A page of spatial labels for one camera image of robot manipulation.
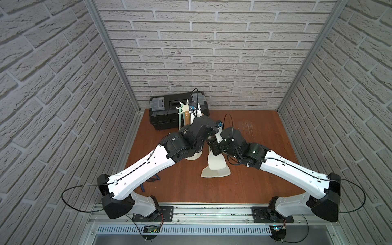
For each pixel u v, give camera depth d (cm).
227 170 86
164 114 95
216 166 76
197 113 56
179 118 70
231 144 52
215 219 74
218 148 62
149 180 85
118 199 39
